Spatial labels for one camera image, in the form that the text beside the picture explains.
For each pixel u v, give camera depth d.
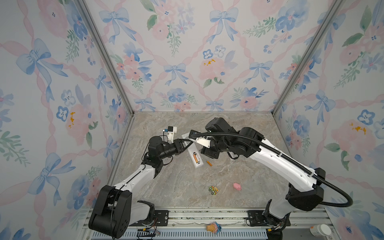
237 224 0.73
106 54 0.86
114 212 0.41
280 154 0.42
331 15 0.71
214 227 0.69
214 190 0.80
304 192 0.41
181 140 0.73
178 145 0.70
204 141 0.57
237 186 0.83
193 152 0.73
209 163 0.93
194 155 0.74
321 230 0.65
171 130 0.74
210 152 0.58
